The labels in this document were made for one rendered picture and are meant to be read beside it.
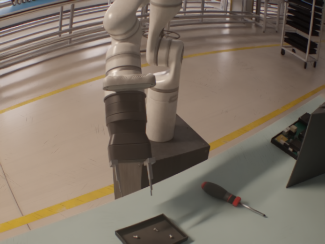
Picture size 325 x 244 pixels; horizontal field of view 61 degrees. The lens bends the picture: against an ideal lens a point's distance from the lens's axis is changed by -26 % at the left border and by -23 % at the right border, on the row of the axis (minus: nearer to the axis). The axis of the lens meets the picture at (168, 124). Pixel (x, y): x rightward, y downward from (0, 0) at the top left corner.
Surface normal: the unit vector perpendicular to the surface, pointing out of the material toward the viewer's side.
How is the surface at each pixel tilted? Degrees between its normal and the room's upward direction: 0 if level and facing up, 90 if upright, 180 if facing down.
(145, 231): 0
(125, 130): 53
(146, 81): 45
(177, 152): 0
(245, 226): 0
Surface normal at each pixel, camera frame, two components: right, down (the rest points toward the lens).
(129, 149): 0.23, -0.22
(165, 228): 0.09, -0.85
